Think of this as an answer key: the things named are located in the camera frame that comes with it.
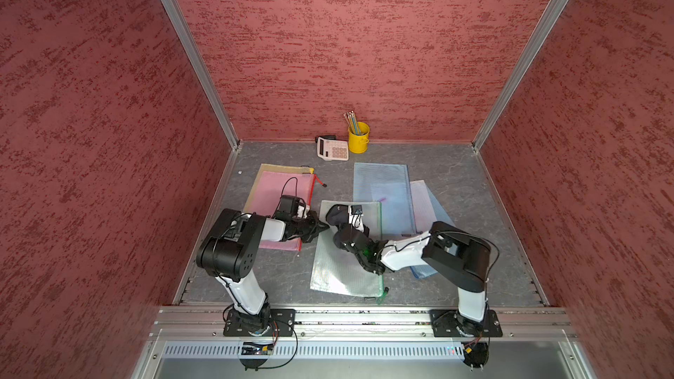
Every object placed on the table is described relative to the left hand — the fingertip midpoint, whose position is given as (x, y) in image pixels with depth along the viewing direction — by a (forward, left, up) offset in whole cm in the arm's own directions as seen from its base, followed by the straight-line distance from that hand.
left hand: (329, 230), depth 93 cm
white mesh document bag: (+8, -36, 0) cm, 37 cm away
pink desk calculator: (+39, 0, +1) cm, 39 cm away
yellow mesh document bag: (+30, +28, -2) cm, 41 cm away
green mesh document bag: (-14, -3, +1) cm, 15 cm away
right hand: (+1, -5, 0) cm, 5 cm away
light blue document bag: (+21, -24, -1) cm, 32 cm away
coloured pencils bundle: (+44, -9, +14) cm, 47 cm away
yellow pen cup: (+40, -11, +5) cm, 41 cm away
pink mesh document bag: (+15, +27, -4) cm, 31 cm away
